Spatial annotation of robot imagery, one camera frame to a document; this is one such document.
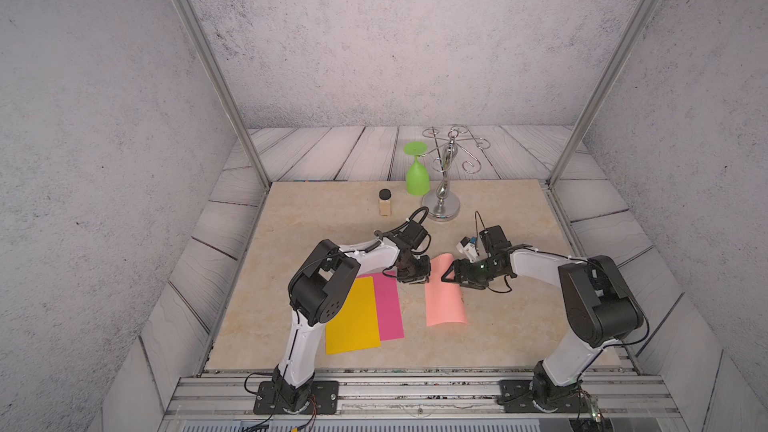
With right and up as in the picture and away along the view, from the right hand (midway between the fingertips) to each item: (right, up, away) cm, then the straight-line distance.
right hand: (453, 281), depth 91 cm
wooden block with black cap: (-21, +24, +14) cm, 34 cm away
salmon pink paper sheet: (-3, -5, -2) cm, 6 cm away
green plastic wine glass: (-10, +31, +8) cm, 33 cm away
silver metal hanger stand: (+1, +23, +22) cm, 32 cm away
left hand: (-5, -1, +1) cm, 5 cm away
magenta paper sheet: (-19, -7, -2) cm, 21 cm away
